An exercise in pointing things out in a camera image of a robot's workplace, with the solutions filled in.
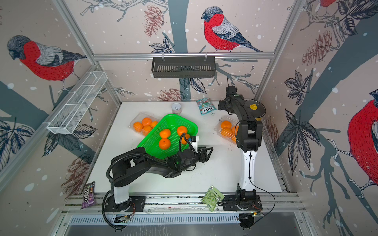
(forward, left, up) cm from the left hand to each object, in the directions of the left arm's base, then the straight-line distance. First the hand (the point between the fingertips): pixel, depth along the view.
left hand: (213, 148), depth 81 cm
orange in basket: (+17, +20, -8) cm, 27 cm away
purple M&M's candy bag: (-23, +66, -11) cm, 71 cm away
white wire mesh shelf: (+6, +75, +18) cm, 77 cm away
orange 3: (+16, +43, -6) cm, 46 cm away
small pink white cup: (+37, +24, -8) cm, 44 cm away
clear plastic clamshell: (+23, +48, -8) cm, 54 cm away
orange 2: (+20, +50, -7) cm, 54 cm away
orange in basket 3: (+8, +17, -6) cm, 20 cm away
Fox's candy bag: (+41, +2, -9) cm, 42 cm away
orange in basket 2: (+14, +30, -7) cm, 34 cm away
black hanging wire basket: (+58, +19, +15) cm, 63 cm away
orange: (+21, +39, -6) cm, 44 cm away
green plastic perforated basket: (+8, +39, -9) cm, 41 cm away
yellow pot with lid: (+28, -30, +1) cm, 41 cm away
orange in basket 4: (+6, +30, -7) cm, 31 cm away
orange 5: (+17, -15, -8) cm, 24 cm away
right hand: (+34, -13, -3) cm, 36 cm away
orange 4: (+22, -12, -8) cm, 26 cm away
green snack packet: (-23, +1, -11) cm, 25 cm away
